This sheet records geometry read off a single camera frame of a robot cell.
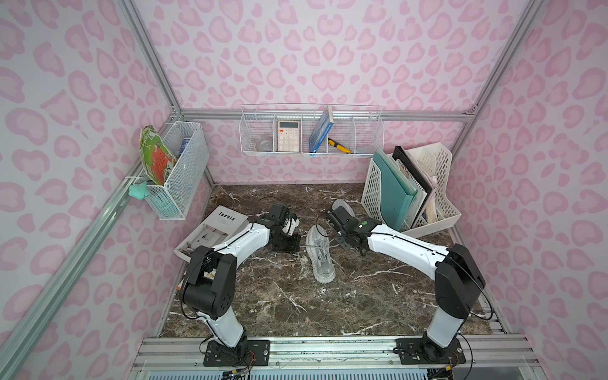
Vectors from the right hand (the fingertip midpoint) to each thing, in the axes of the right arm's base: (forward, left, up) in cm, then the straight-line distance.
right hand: (347, 230), depth 89 cm
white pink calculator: (+32, +23, +19) cm, 44 cm away
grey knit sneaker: (+20, +1, -8) cm, 22 cm away
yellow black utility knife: (+32, +2, +14) cm, 35 cm away
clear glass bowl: (+28, +33, +18) cm, 46 cm away
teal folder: (+4, -15, +17) cm, 23 cm away
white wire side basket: (-3, +56, +21) cm, 59 cm away
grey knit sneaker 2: (-2, +11, -7) cm, 13 cm away
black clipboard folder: (+23, -20, +17) cm, 35 cm away
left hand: (-3, +19, -5) cm, 20 cm away
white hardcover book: (+5, +53, -6) cm, 54 cm away
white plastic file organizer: (+19, -44, -11) cm, 49 cm away
